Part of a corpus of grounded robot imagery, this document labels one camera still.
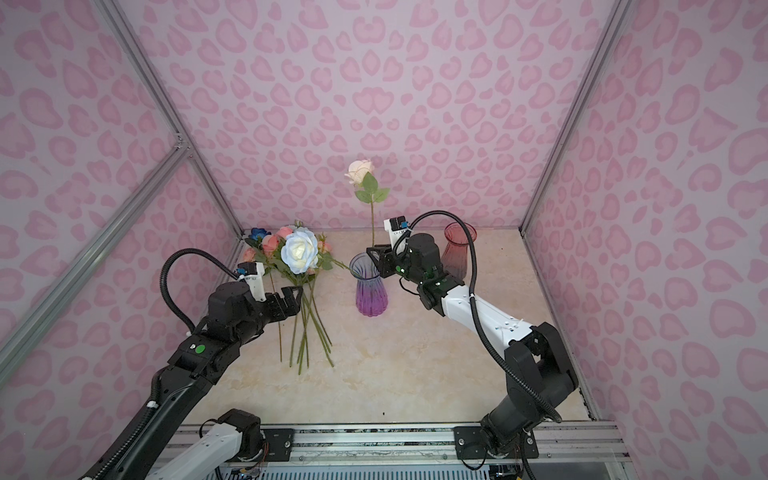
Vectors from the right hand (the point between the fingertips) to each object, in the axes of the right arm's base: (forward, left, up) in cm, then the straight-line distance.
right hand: (372, 247), depth 78 cm
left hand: (-11, +20, -2) cm, 23 cm away
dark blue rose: (+22, +44, -17) cm, 52 cm away
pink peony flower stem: (+14, +44, -21) cm, 51 cm away
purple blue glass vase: (+1, +2, -24) cm, 24 cm away
